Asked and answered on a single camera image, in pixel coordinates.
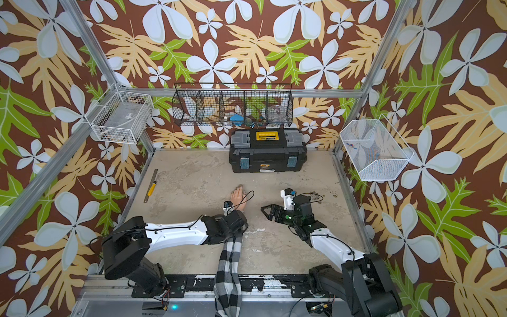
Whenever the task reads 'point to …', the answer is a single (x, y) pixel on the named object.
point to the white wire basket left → (124, 118)
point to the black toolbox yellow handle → (267, 150)
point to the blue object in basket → (237, 118)
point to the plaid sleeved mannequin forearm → (227, 288)
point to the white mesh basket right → (378, 152)
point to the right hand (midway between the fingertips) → (266, 210)
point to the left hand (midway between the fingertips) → (242, 225)
